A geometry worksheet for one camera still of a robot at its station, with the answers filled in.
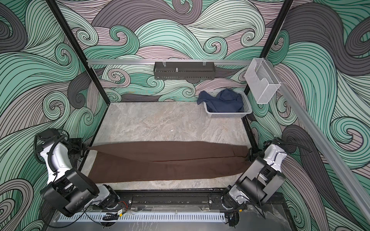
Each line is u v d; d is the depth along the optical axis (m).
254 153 0.74
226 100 1.13
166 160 0.83
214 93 1.18
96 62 0.95
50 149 0.47
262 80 0.79
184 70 0.95
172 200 0.75
